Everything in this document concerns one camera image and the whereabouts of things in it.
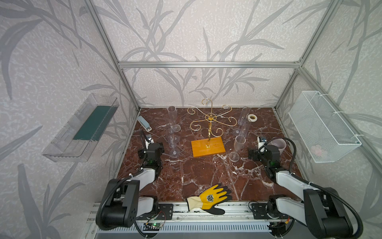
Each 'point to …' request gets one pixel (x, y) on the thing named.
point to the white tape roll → (251, 120)
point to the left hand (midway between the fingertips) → (151, 138)
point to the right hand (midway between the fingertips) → (256, 142)
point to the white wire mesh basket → (327, 136)
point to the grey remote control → (144, 123)
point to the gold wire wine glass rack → (195, 125)
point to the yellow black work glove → (207, 201)
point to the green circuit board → (156, 224)
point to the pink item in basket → (317, 150)
